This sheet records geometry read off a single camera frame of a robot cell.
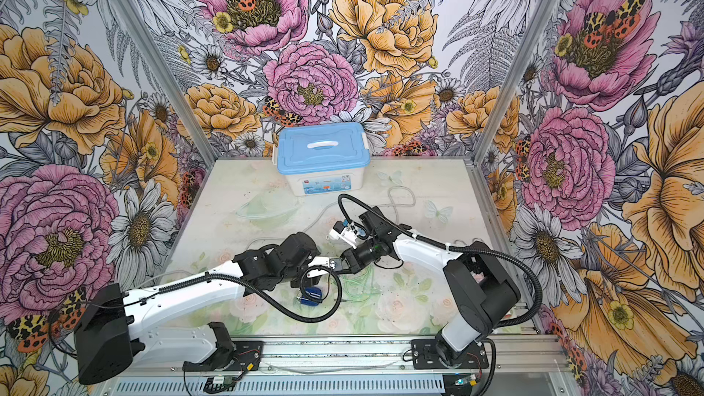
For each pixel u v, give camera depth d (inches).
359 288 34.0
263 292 20.8
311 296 32.6
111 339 15.3
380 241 27.0
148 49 34.0
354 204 25.0
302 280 26.5
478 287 17.8
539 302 16.8
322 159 39.5
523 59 35.3
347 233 30.6
